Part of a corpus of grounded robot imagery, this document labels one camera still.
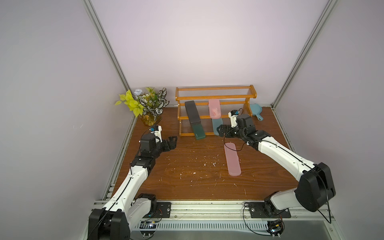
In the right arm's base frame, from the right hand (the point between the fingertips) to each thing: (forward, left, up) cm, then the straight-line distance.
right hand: (224, 125), depth 83 cm
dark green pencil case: (+6, +15, -15) cm, 22 cm away
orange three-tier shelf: (+29, -11, -8) cm, 32 cm away
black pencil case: (+14, +19, -6) cm, 24 cm away
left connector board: (-47, +39, -23) cm, 66 cm away
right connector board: (-45, -23, -22) cm, 55 cm away
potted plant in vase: (+9, +46, +5) cm, 47 cm away
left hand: (-7, +29, -3) cm, 30 cm away
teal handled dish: (+34, -32, -23) cm, 52 cm away
